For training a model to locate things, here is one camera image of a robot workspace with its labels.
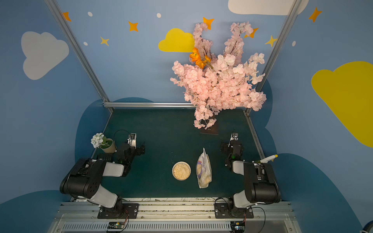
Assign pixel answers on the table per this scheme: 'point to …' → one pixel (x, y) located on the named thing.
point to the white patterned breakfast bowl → (181, 171)
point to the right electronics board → (237, 226)
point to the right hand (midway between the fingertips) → (233, 141)
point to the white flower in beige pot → (106, 144)
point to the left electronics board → (116, 225)
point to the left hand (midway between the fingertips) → (136, 140)
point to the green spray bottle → (266, 159)
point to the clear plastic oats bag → (203, 170)
